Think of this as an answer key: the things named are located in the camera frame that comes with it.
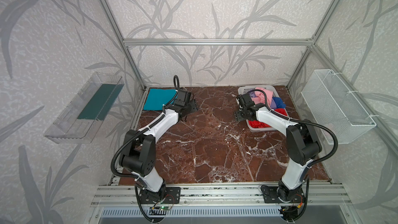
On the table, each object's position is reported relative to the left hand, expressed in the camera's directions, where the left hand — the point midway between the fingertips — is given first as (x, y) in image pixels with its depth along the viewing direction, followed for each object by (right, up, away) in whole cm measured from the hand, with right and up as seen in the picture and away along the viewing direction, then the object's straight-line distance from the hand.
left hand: (195, 100), depth 92 cm
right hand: (+29, -5, +5) cm, 30 cm away
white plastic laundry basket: (+35, +8, +17) cm, 39 cm away
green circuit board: (-12, -49, -21) cm, 55 cm away
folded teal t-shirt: (-31, +2, +23) cm, 38 cm away
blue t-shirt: (+53, -1, +7) cm, 54 cm away
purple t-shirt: (+50, -3, +9) cm, 51 cm away
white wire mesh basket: (+62, -5, -30) cm, 69 cm away
